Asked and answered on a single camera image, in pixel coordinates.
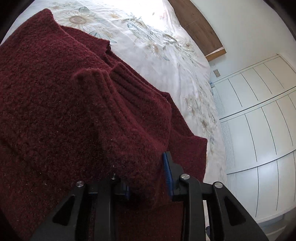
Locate dark red knitted sweater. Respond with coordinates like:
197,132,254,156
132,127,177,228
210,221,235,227
1,9,207,240

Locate white panelled wardrobe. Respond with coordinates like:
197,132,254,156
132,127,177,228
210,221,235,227
210,54,296,241

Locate white floral bed cover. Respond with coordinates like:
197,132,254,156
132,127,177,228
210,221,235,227
8,1,227,183

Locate wooden headboard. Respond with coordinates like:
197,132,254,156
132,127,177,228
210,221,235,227
169,0,226,62

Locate beige wall switch plate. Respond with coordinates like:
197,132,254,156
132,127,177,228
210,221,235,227
213,69,220,78

